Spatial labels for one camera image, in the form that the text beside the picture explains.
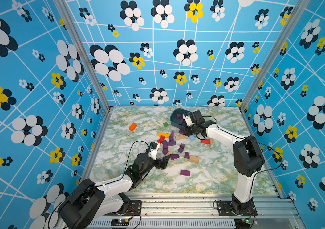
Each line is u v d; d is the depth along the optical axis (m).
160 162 0.73
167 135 1.02
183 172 0.85
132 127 1.07
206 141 0.98
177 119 1.09
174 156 0.94
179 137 1.02
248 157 0.50
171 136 1.02
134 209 0.73
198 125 0.74
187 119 0.86
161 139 1.00
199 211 0.74
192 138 0.97
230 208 0.72
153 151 0.72
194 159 0.89
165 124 1.09
